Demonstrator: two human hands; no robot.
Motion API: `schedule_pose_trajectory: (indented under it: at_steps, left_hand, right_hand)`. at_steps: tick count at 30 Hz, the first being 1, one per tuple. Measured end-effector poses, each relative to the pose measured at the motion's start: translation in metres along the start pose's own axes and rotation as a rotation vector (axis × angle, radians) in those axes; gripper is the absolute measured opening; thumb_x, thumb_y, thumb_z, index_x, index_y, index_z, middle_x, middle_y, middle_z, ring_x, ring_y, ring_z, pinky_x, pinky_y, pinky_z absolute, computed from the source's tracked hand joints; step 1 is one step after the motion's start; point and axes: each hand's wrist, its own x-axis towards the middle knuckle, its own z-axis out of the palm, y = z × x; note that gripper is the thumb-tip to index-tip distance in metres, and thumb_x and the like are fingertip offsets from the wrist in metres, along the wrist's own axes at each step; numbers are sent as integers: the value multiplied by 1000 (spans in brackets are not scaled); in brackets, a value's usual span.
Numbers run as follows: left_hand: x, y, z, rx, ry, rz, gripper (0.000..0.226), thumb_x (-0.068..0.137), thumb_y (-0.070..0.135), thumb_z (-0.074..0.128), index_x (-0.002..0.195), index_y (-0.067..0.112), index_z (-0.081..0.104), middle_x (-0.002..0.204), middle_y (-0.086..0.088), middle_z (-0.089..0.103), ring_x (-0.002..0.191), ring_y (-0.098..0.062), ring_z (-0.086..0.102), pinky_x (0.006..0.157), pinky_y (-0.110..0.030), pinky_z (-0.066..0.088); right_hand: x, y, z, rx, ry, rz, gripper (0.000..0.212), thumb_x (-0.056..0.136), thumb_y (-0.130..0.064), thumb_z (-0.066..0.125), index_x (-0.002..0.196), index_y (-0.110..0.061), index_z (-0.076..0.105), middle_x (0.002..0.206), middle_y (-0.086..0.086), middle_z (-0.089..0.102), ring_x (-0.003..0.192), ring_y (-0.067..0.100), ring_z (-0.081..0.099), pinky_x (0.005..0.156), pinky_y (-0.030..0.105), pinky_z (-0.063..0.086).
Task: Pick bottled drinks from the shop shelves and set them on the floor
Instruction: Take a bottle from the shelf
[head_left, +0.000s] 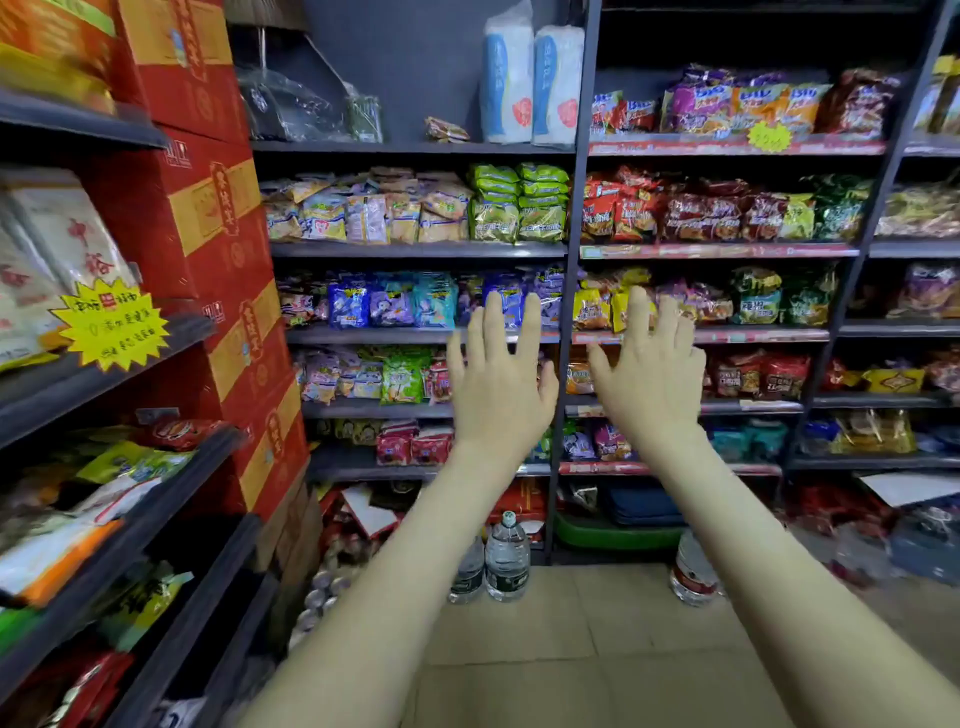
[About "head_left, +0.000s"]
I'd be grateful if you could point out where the person's left hand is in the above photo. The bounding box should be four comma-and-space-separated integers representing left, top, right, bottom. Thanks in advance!
445, 289, 560, 470

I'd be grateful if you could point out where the person's right forearm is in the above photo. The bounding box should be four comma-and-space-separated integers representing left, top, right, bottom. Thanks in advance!
637, 424, 960, 728

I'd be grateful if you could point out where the row of beige snack packets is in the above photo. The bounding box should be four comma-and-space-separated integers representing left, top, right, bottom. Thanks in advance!
262, 165, 473, 245

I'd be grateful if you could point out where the person's left forearm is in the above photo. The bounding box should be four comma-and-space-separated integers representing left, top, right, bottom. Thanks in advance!
240, 450, 530, 728

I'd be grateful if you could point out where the pile of pale snack packets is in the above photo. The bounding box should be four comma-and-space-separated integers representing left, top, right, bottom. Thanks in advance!
0, 165, 140, 369

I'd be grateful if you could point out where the green plastic tray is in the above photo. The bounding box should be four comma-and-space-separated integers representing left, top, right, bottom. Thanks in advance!
555, 510, 684, 552

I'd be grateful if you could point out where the row of green pink snack packets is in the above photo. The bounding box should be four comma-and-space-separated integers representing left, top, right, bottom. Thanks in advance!
295, 348, 455, 407

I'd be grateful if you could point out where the white tissue pack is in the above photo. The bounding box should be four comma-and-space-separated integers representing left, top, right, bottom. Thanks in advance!
480, 0, 537, 144
532, 22, 587, 147

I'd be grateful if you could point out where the green round price tag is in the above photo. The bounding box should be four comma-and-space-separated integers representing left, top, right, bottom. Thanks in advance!
750, 120, 794, 155

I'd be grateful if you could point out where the row of red snack packets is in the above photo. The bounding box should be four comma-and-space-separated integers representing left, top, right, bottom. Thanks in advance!
582, 165, 875, 245

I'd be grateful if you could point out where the stack of green snack packets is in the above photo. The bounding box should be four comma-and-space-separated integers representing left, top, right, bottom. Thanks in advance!
469, 162, 573, 245

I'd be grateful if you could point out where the person's right hand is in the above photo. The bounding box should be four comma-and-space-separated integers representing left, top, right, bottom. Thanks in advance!
588, 285, 708, 452

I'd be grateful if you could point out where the pile of colourful snack packets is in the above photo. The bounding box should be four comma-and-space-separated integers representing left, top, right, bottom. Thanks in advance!
0, 417, 230, 609

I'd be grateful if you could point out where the row of yellow green snack packets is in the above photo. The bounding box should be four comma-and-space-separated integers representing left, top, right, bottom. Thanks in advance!
573, 265, 836, 329

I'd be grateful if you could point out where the row of purple orange snack packets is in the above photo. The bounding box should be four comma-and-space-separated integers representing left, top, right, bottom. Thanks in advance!
589, 64, 902, 144

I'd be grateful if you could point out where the orange carton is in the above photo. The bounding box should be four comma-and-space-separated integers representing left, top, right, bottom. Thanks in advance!
0, 0, 119, 107

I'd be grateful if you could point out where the clear plastic bag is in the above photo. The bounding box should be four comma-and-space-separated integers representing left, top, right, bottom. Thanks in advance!
240, 67, 384, 144

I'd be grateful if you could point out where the row of blue snack packets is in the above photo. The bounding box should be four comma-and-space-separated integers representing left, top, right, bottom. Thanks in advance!
280, 267, 569, 332

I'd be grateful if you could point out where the stack of red cartons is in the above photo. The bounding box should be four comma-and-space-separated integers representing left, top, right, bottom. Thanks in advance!
112, 0, 311, 519

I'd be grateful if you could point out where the grey snack shelf unit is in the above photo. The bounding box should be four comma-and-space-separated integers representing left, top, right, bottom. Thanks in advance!
252, 132, 584, 560
810, 0, 960, 587
552, 0, 920, 560

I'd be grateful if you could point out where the white paper sheet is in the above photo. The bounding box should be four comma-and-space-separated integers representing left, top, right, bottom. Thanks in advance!
859, 471, 960, 509

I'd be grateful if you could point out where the yellow starburst price tag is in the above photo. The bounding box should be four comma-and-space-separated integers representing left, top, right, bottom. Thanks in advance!
52, 277, 171, 372

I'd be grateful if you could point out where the dark snack shelf unit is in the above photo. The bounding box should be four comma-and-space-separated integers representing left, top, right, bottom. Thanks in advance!
0, 90, 287, 728

